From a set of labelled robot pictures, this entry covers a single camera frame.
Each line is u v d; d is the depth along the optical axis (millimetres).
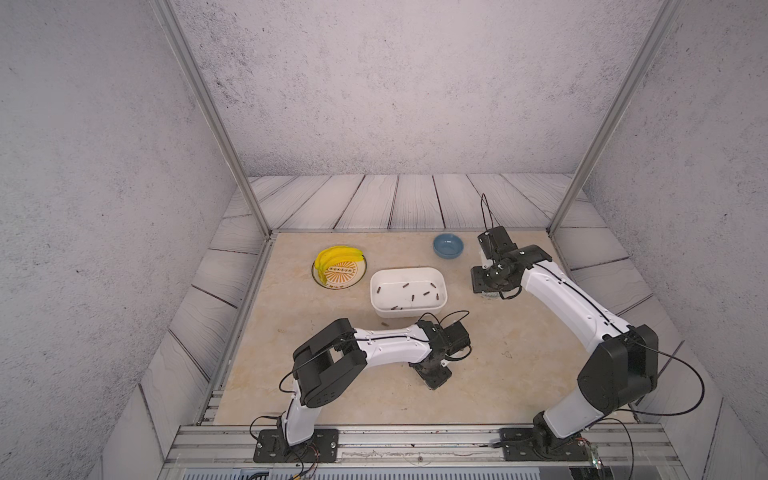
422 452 726
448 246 1147
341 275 1076
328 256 1074
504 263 597
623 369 432
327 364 481
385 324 945
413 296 1016
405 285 1046
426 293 1016
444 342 679
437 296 1013
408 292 1020
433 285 1044
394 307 985
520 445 728
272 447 708
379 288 1037
